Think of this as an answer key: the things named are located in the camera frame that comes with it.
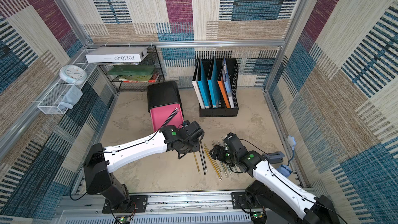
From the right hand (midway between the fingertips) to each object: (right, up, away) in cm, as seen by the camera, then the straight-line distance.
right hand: (214, 153), depth 80 cm
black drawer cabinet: (-35, +32, +36) cm, 59 cm away
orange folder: (+4, +36, +5) cm, 37 cm away
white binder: (-10, +35, +5) cm, 37 cm away
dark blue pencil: (-26, +17, +10) cm, 32 cm away
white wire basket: (-73, +25, -12) cm, 78 cm away
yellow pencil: (-9, -7, +6) cm, 13 cm away
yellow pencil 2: (0, -8, +5) cm, 9 cm away
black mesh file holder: (+14, +48, +22) cm, 54 cm away
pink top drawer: (-31, +19, +11) cm, 38 cm away
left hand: (-8, +4, -2) cm, 9 cm away
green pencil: (+5, -9, +3) cm, 11 cm away
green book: (-51, +47, +19) cm, 71 cm away
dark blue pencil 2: (-24, +18, +11) cm, 32 cm away
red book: (-46, +42, +20) cm, 65 cm away
